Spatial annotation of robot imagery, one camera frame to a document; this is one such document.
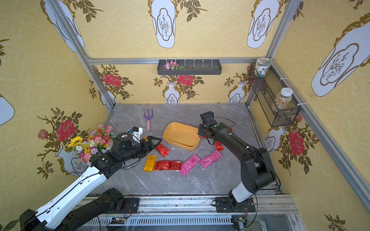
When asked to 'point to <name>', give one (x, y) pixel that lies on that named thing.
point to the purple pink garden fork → (148, 123)
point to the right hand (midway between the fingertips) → (206, 129)
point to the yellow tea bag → (149, 166)
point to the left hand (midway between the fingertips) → (154, 141)
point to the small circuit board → (117, 220)
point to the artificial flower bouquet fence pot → (99, 141)
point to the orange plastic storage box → (183, 136)
